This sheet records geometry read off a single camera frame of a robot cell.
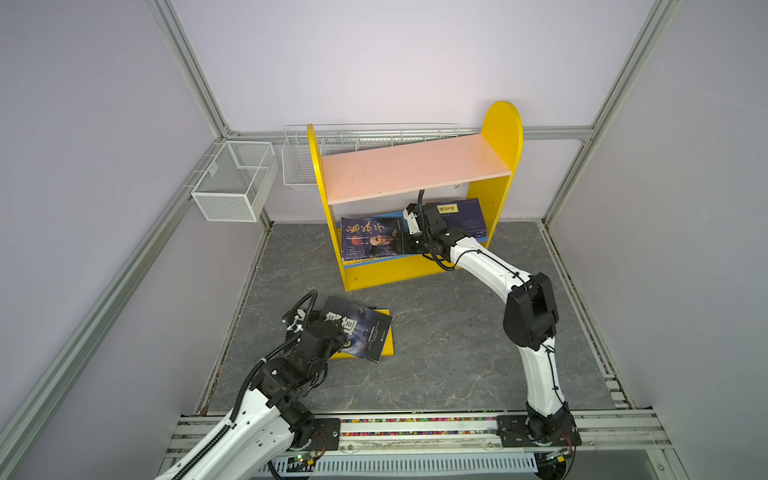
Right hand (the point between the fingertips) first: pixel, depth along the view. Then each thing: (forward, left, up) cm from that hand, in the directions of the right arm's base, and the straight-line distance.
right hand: (398, 243), depth 93 cm
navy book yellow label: (+9, -22, +2) cm, 24 cm away
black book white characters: (-24, +10, -11) cm, 28 cm away
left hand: (-28, +16, -4) cm, 33 cm away
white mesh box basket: (+18, +54, +10) cm, 58 cm away
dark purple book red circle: (+2, +9, +1) cm, 9 cm away
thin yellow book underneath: (-31, +16, -12) cm, 37 cm away
